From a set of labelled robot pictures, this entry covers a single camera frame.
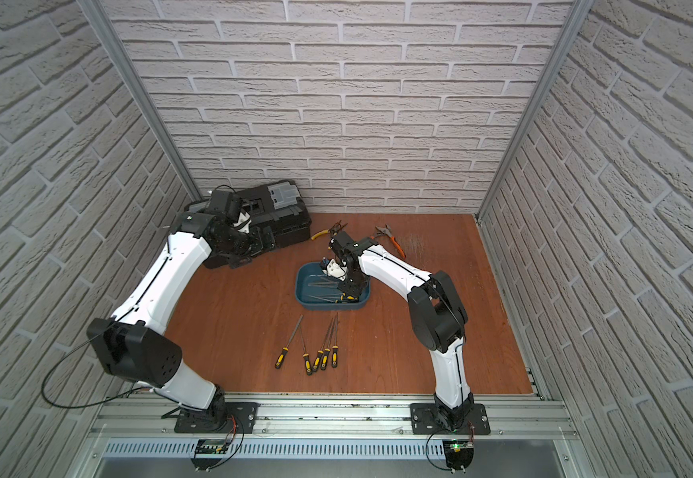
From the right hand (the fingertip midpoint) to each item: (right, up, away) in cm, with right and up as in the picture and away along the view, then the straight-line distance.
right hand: (358, 285), depth 92 cm
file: (-21, -18, -7) cm, 29 cm away
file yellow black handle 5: (-11, +2, +1) cm, 11 cm away
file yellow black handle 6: (-8, -1, +4) cm, 9 cm away
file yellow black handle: (-11, -19, -9) cm, 23 cm away
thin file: (-15, -19, -9) cm, 26 cm away
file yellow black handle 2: (-9, -19, -8) cm, 22 cm away
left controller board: (-38, -38, -20) cm, 57 cm away
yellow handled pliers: (-9, +20, +24) cm, 32 cm away
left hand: (-24, +13, -12) cm, 30 cm away
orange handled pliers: (+11, +18, +21) cm, 30 cm away
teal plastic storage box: (-14, -2, +3) cm, 15 cm away
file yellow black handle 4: (-5, -5, +2) cm, 7 cm away
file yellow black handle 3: (-7, -18, -7) cm, 21 cm away
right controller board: (+24, -39, -22) cm, 51 cm away
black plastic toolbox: (-27, +25, +6) cm, 38 cm away
